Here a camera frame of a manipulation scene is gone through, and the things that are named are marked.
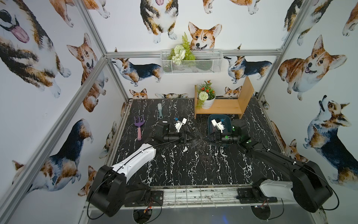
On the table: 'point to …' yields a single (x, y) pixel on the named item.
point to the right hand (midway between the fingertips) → (206, 135)
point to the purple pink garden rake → (139, 124)
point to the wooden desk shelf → (236, 106)
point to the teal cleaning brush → (160, 108)
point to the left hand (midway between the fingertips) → (195, 134)
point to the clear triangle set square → (202, 140)
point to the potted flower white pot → (206, 95)
